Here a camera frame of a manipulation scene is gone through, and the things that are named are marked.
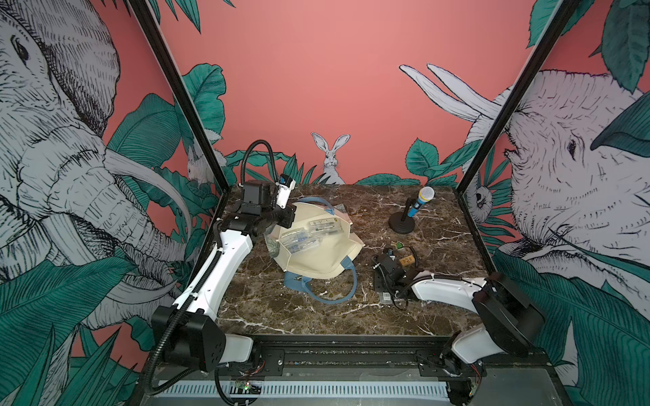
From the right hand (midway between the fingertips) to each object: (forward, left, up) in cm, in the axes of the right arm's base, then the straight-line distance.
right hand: (377, 276), depth 92 cm
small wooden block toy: (+8, -13, -2) cm, 15 cm away
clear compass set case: (+12, +30, +6) cm, 33 cm away
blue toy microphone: (+21, -17, +22) cm, 35 cm away
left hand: (+12, +28, +27) cm, 41 cm away
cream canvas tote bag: (+8, +23, +3) cm, 25 cm away
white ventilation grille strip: (-35, +20, -1) cm, 40 cm away
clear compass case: (+18, +19, +7) cm, 27 cm away
